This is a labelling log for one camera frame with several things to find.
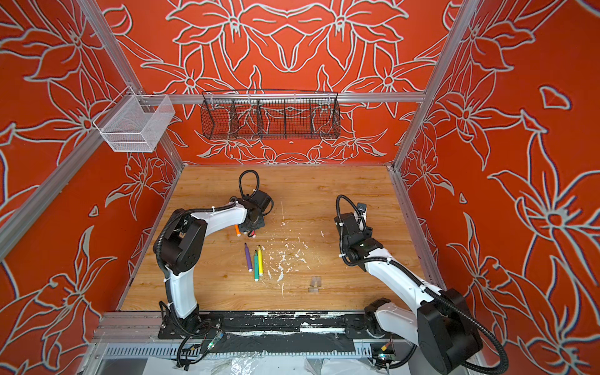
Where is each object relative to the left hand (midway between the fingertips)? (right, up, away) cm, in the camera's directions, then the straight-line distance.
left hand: (254, 222), depth 98 cm
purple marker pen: (0, -13, -10) cm, 16 cm away
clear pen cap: (+25, -19, -15) cm, 35 cm away
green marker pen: (+3, -17, -15) cm, 22 cm away
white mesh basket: (-47, +41, -6) cm, 63 cm away
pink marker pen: (+3, -2, -17) cm, 17 cm away
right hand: (+40, +1, -12) cm, 42 cm away
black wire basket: (+3, +47, +2) cm, 47 cm away
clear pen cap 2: (+24, -21, -18) cm, 37 cm away
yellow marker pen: (+4, -13, -11) cm, 18 cm away
